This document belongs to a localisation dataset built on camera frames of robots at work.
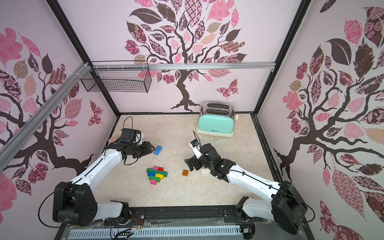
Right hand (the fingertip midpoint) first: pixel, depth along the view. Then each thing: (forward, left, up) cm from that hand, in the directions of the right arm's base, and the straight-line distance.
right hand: (192, 154), depth 80 cm
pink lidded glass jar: (+22, +59, -16) cm, 65 cm away
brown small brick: (-5, +4, -14) cm, 15 cm away
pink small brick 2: (-10, +23, -13) cm, 28 cm away
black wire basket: (+47, +52, +21) cm, 73 cm away
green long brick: (-5, +18, -13) cm, 23 cm away
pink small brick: (-2, +23, -12) cm, 26 cm away
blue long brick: (-6, +24, -12) cm, 28 cm away
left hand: (+4, +23, -4) cm, 24 cm away
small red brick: (-2, +20, -13) cm, 24 cm away
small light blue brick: (+10, +23, -11) cm, 27 cm away
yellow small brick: (-7, +18, -13) cm, 23 cm away
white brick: (-4, -7, -13) cm, 16 cm away
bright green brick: (-8, +20, -14) cm, 26 cm away
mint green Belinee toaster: (+27, -16, -1) cm, 31 cm away
